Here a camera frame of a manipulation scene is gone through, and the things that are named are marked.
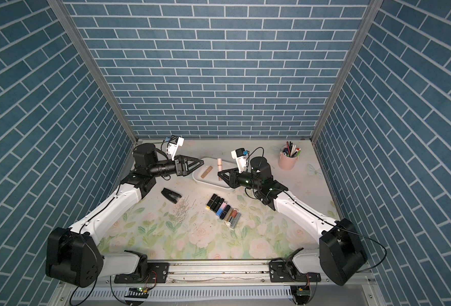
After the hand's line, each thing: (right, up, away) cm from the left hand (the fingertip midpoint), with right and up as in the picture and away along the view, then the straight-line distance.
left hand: (203, 164), depth 72 cm
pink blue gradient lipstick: (+5, -22, +18) cm, 29 cm away
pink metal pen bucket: (+40, +2, +27) cm, 48 cm away
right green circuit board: (+38, -51, +2) cm, 63 cm away
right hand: (+7, -4, +3) cm, 9 cm away
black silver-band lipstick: (+2, -20, +20) cm, 28 cm away
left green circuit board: (-26, -49, 0) cm, 56 cm away
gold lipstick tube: (+9, -24, +17) cm, 31 cm away
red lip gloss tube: (+11, -25, +15) cm, 31 cm away
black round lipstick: (+8, -22, +19) cm, 30 cm away
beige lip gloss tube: (-4, -6, +32) cm, 33 cm away
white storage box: (-1, -9, +33) cm, 34 cm away
